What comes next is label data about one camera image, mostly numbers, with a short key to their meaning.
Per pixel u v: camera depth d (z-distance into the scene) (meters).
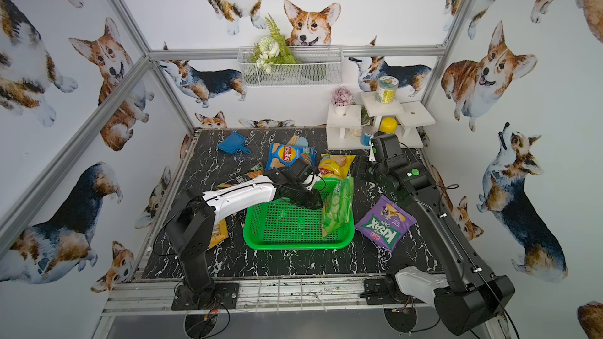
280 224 0.88
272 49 0.77
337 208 0.75
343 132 1.13
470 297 0.36
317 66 0.93
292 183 0.68
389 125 1.07
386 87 0.95
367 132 1.10
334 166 0.97
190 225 0.47
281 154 1.01
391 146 0.53
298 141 1.17
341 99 0.98
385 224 0.86
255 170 0.98
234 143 1.18
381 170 0.52
